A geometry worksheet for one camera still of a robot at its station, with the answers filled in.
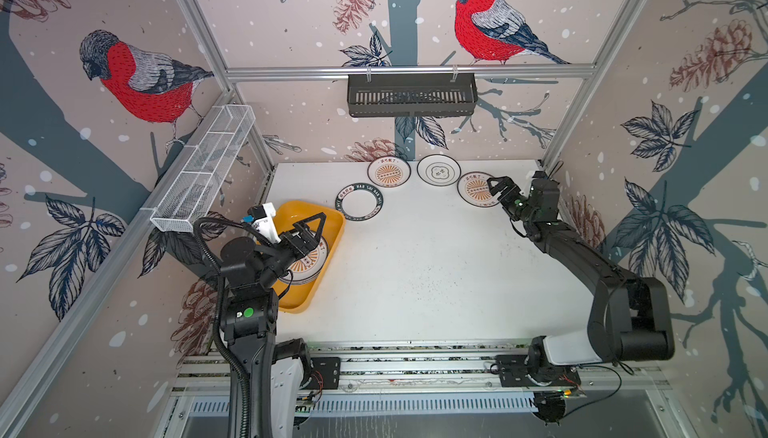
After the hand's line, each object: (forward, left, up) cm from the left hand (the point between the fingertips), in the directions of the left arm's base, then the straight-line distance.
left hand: (316, 222), depth 66 cm
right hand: (+19, -48, -12) cm, 53 cm away
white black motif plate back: (+45, -36, -30) cm, 66 cm away
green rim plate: (+31, -5, -32) cm, 45 cm away
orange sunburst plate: (+3, +9, -29) cm, 31 cm away
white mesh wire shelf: (+20, +34, -1) cm, 40 cm away
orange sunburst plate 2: (+45, -16, -30) cm, 57 cm away
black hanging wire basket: (+58, -23, -4) cm, 62 cm away
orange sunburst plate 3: (+36, -49, -31) cm, 68 cm away
